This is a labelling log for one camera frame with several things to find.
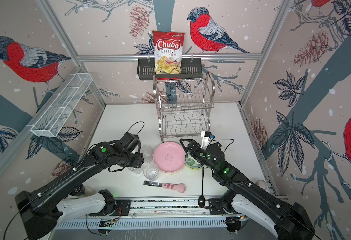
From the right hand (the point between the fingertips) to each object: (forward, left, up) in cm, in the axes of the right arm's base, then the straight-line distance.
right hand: (180, 146), depth 73 cm
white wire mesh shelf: (+13, +64, +13) cm, 67 cm away
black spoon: (-19, -11, -22) cm, 31 cm away
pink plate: (+3, +8, -19) cm, 21 cm away
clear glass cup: (-6, +18, -20) cm, 27 cm away
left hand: (-7, +20, -3) cm, 21 cm away
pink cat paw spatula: (-14, 0, -20) cm, 25 cm away
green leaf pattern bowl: (-1, -6, -16) cm, 17 cm away
